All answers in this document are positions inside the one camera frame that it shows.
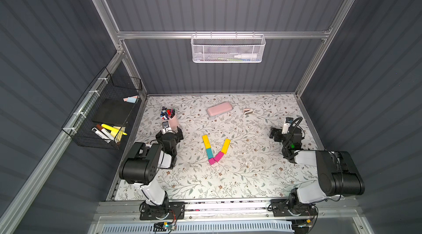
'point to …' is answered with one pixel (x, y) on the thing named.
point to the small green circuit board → (162, 226)
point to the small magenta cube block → (211, 161)
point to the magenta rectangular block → (218, 156)
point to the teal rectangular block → (209, 153)
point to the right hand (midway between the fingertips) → (280, 128)
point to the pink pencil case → (219, 109)
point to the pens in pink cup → (167, 113)
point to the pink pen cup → (173, 121)
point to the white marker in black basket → (102, 135)
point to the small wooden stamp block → (248, 111)
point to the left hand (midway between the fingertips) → (170, 129)
